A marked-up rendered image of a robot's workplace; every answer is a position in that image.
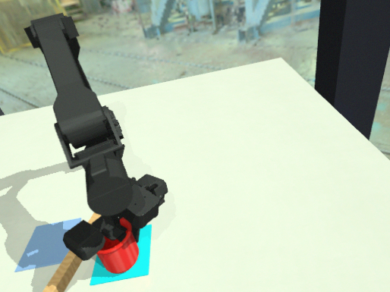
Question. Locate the light wooden flat bar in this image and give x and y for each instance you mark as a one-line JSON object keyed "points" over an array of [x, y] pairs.
{"points": [[65, 272]]}

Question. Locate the red cup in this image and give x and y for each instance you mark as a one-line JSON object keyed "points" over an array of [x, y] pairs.
{"points": [[120, 256]]}

